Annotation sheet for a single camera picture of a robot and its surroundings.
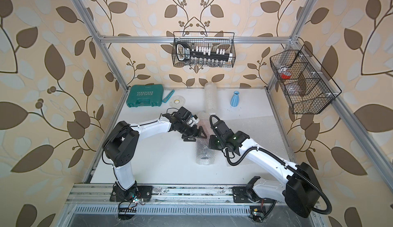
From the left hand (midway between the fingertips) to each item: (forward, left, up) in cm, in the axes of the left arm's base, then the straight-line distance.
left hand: (200, 136), depth 85 cm
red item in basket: (+24, -45, +24) cm, 56 cm away
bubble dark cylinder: (-12, -2, +1) cm, 12 cm away
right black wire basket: (+13, -52, +26) cm, 60 cm away
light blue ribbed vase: (+28, -23, -1) cm, 37 cm away
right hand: (-5, -6, +1) cm, 7 cm away
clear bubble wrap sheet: (+10, -41, -8) cm, 43 cm away
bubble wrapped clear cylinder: (+30, -6, 0) cm, 31 cm away
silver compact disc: (+33, +18, -9) cm, 39 cm away
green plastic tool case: (+36, +41, -5) cm, 55 cm away
